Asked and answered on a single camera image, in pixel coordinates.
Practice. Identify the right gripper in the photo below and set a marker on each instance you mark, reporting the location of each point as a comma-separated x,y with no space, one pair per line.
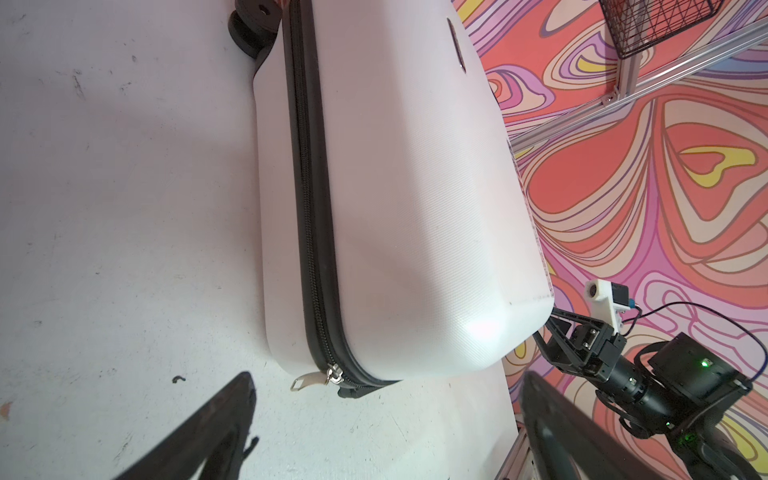
590,349

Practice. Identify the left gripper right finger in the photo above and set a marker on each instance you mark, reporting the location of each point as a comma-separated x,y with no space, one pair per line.
566,443

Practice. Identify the black white suitcase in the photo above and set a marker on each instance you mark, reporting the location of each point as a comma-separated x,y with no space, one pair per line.
397,243

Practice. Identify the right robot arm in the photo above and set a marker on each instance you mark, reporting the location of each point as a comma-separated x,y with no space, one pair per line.
677,388

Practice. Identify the black wire basket back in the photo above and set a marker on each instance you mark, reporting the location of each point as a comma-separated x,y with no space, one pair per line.
637,25

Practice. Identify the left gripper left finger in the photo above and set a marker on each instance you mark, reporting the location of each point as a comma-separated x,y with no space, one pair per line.
212,443

